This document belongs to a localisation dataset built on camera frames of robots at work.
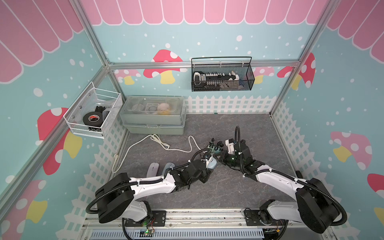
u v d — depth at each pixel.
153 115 0.99
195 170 0.61
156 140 1.03
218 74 0.92
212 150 0.90
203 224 0.74
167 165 0.91
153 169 0.89
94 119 0.71
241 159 0.65
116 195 0.45
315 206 0.42
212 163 0.79
